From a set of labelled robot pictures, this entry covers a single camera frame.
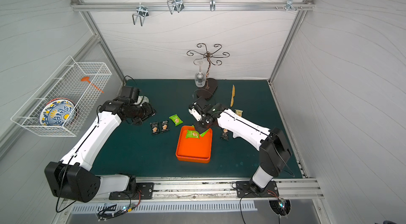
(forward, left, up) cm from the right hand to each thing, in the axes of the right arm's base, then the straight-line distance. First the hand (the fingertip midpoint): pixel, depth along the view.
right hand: (200, 124), depth 82 cm
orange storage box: (-9, +4, -15) cm, 18 cm away
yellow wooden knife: (+31, -20, -13) cm, 39 cm away
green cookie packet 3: (-8, -3, +5) cm, 10 cm away
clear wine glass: (+26, +2, +9) cm, 28 cm away
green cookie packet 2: (-1, +5, -11) cm, 12 cm away
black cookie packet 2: (+4, +23, -12) cm, 26 cm away
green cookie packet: (+9, +17, -12) cm, 23 cm away
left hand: (+1, +24, +6) cm, 25 cm away
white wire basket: (+10, +59, +20) cm, 63 cm away
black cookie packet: (+3, +29, -11) cm, 31 cm away
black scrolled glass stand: (+38, -4, -10) cm, 40 cm away
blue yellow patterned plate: (-9, +55, +23) cm, 60 cm away
